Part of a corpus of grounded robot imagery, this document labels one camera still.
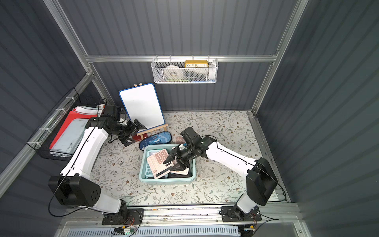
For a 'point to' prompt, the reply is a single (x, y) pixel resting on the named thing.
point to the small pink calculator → (179, 139)
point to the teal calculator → (148, 172)
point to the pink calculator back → (156, 163)
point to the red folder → (73, 115)
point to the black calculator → (173, 175)
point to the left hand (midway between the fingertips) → (142, 132)
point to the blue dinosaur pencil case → (163, 138)
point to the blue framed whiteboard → (141, 102)
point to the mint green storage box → (142, 167)
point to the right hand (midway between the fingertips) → (168, 163)
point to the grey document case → (68, 140)
